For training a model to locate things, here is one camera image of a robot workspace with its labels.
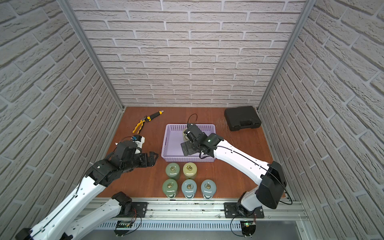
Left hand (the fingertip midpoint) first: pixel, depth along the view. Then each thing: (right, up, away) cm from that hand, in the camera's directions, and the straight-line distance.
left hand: (153, 153), depth 73 cm
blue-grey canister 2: (+28, -18, -1) cm, 33 cm away
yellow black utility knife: (-14, +18, +37) cm, 44 cm away
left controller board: (-15, -37, -1) cm, 39 cm away
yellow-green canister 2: (+18, -11, +6) cm, 22 cm away
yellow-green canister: (+12, +6, +32) cm, 35 cm away
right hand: (+20, +3, +6) cm, 21 cm away
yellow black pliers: (-19, +15, +36) cm, 43 cm away
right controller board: (+47, -36, -2) cm, 59 cm away
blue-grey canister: (+18, -18, -1) cm, 26 cm away
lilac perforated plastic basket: (+5, +5, +29) cm, 30 cm away
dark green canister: (+9, -10, +5) cm, 14 cm away
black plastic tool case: (+56, +19, +37) cm, 70 cm away
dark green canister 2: (+9, -18, 0) cm, 20 cm away
